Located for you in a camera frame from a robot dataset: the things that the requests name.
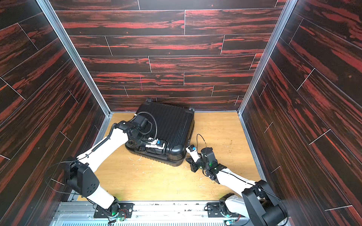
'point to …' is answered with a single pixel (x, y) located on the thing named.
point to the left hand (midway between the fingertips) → (155, 146)
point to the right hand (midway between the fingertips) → (189, 157)
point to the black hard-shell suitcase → (172, 124)
